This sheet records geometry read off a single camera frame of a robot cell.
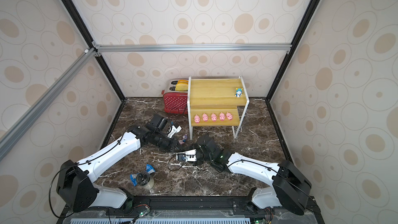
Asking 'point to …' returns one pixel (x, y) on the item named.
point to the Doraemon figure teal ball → (239, 92)
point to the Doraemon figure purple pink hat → (185, 137)
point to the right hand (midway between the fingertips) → (185, 152)
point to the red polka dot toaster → (175, 96)
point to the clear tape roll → (145, 180)
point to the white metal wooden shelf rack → (216, 102)
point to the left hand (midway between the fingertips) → (186, 150)
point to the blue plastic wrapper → (133, 177)
